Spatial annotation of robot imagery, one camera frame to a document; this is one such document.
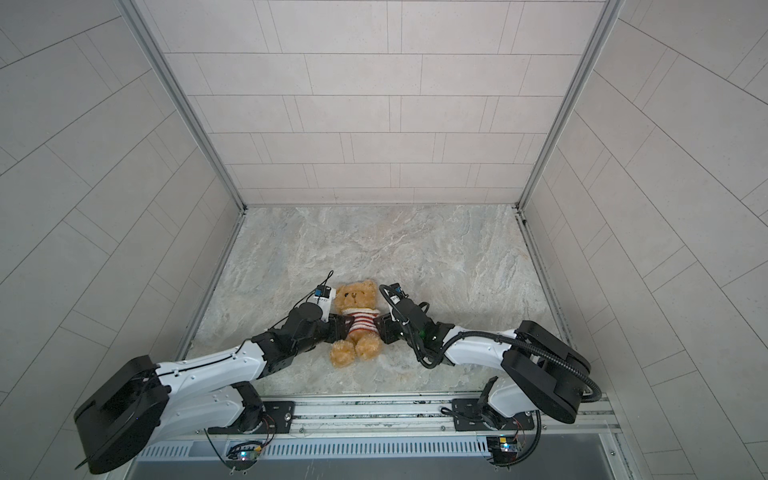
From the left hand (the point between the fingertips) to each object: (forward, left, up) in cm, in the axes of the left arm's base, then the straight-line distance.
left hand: (356, 317), depth 83 cm
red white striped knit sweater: (-1, -3, +3) cm, 4 cm away
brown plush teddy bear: (-10, -3, +9) cm, 14 cm away
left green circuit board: (-32, +22, -2) cm, 39 cm away
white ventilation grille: (-29, -24, -4) cm, 38 cm away
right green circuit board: (-29, -36, -4) cm, 47 cm away
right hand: (-2, -6, -1) cm, 6 cm away
